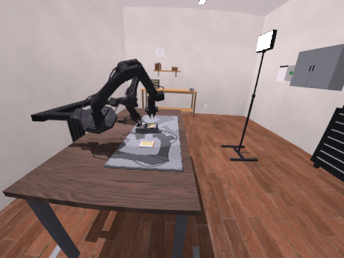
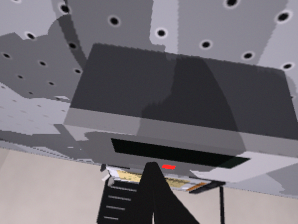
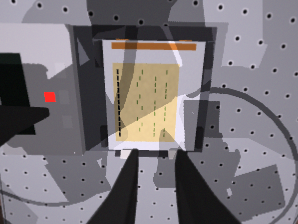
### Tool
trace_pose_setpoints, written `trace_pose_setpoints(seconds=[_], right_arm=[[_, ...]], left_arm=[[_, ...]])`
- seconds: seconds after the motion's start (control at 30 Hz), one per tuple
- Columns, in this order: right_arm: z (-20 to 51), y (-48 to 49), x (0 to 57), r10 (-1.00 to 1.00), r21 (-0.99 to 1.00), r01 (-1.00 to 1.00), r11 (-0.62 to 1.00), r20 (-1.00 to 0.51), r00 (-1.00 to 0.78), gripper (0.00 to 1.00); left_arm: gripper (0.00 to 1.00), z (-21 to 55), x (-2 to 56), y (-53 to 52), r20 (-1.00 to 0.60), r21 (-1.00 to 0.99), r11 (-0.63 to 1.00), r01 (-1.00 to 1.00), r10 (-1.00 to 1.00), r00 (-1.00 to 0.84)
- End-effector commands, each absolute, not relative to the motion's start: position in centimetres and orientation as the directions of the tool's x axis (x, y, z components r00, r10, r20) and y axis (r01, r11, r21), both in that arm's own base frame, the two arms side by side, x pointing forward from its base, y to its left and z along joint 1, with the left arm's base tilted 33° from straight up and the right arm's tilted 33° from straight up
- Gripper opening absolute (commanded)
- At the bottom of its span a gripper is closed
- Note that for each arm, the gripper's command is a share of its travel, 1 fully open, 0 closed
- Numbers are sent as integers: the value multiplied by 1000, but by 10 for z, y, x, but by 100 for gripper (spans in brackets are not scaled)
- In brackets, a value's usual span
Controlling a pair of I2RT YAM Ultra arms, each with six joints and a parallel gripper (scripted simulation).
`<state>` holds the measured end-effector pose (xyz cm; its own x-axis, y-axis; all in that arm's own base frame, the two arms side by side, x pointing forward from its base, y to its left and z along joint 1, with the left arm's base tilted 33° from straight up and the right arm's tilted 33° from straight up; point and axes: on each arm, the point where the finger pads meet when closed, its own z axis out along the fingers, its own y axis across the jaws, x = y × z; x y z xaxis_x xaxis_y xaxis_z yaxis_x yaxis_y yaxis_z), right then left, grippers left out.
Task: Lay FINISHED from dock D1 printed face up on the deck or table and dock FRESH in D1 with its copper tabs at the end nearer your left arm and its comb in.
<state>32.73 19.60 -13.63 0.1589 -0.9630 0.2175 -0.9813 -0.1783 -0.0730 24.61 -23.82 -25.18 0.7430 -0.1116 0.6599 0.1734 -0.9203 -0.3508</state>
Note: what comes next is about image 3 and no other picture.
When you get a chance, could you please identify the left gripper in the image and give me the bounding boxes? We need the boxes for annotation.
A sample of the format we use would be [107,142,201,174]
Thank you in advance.
[0,105,50,147]

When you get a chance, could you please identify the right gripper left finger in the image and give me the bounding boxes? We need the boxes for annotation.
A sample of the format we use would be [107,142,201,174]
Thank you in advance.
[86,149,139,224]

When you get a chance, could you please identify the white gel cassette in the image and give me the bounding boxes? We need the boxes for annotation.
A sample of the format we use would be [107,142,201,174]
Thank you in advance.
[102,39,206,151]

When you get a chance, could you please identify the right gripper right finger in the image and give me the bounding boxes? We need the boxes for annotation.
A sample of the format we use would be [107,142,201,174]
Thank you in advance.
[175,149,241,224]

